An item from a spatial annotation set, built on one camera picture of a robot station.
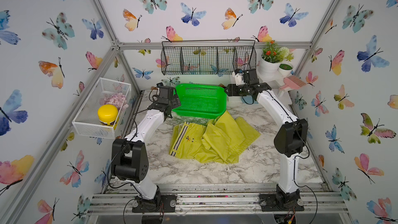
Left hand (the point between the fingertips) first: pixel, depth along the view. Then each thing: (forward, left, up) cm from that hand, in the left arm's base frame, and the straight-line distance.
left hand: (171, 98), depth 90 cm
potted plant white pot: (+16, -59, +7) cm, 62 cm away
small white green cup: (+21, -72, +3) cm, 75 cm away
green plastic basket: (+15, -17, -20) cm, 30 cm away
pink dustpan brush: (+16, -79, -4) cm, 81 cm away
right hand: (+4, -34, +4) cm, 34 cm away
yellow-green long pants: (-22, -26, -12) cm, 36 cm away
